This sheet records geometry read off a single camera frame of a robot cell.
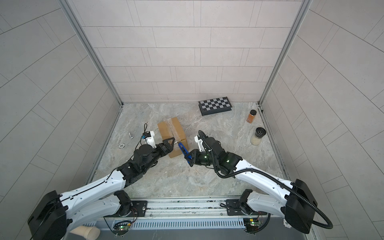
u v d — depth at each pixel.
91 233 0.62
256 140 0.91
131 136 0.96
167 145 0.68
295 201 0.39
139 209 0.71
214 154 0.55
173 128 0.84
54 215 0.38
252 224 0.68
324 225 0.40
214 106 1.12
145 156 0.57
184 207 0.72
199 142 0.68
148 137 0.68
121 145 0.93
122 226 0.64
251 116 0.99
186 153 0.72
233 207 0.72
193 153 0.65
